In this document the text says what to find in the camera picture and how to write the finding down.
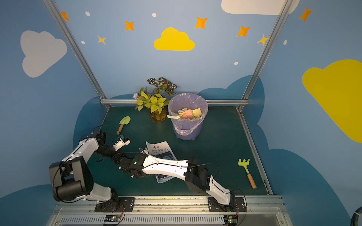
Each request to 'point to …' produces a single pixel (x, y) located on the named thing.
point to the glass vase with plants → (156, 101)
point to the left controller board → (112, 219)
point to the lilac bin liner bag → (186, 126)
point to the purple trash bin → (194, 135)
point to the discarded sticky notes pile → (189, 114)
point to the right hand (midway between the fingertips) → (152, 164)
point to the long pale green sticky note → (174, 117)
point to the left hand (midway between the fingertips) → (123, 155)
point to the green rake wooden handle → (245, 164)
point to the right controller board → (231, 220)
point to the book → (161, 149)
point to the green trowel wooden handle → (119, 129)
